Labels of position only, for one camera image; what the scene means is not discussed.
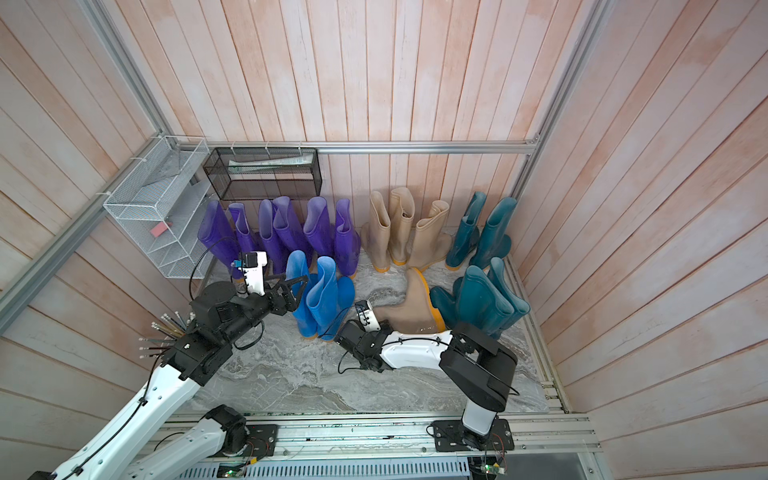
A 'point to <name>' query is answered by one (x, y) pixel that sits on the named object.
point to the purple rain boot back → (347, 247)
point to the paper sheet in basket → (249, 165)
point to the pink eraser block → (158, 229)
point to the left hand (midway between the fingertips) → (298, 281)
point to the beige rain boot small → (416, 313)
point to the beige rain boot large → (375, 234)
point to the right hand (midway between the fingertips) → (380, 324)
